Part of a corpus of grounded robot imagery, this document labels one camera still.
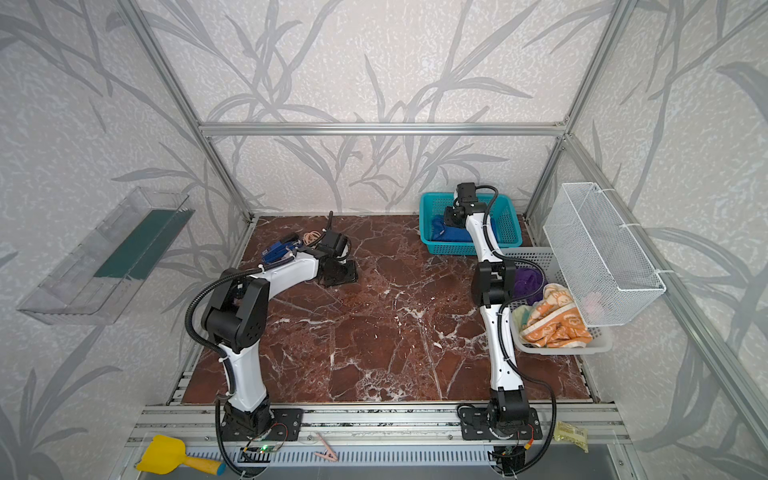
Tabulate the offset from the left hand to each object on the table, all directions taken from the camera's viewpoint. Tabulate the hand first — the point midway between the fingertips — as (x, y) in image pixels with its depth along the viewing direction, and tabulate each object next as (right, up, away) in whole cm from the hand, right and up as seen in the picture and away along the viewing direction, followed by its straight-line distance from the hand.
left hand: (358, 267), depth 99 cm
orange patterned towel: (+56, -13, -20) cm, 61 cm away
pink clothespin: (-3, -41, -29) cm, 51 cm away
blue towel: (+29, +12, +13) cm, 34 cm away
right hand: (+33, +21, +14) cm, 41 cm away
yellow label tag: (+55, -37, -27) cm, 72 cm away
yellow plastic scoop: (-40, -42, -29) cm, 65 cm away
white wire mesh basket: (+57, +3, -37) cm, 68 cm away
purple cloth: (+54, -5, -7) cm, 55 cm away
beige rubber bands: (-20, +11, +13) cm, 26 cm away
